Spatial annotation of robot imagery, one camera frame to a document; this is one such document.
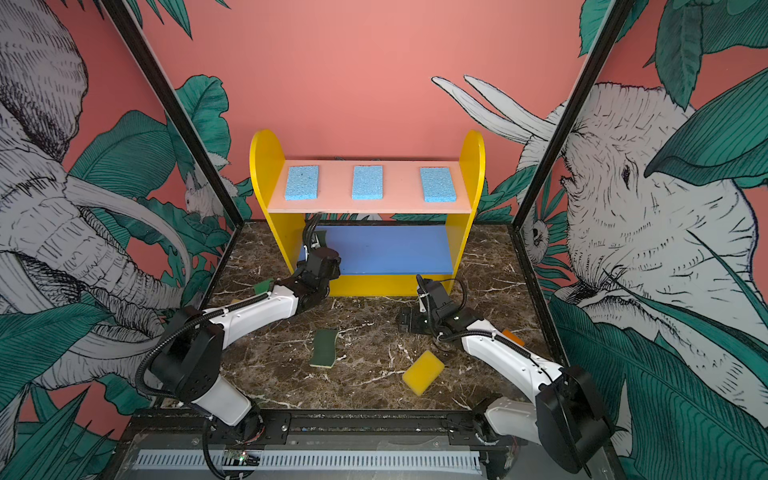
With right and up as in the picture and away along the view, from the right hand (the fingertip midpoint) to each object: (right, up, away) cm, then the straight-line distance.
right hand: (404, 317), depth 83 cm
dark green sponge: (-24, +23, +3) cm, 33 cm away
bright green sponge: (-48, +6, +18) cm, 52 cm away
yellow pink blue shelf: (-3, +30, +40) cm, 51 cm away
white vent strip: (+13, -32, -13) cm, 37 cm away
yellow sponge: (+6, -16, +1) cm, 17 cm away
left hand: (-24, +18, +6) cm, 31 cm away
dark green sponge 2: (-24, -10, +4) cm, 26 cm away
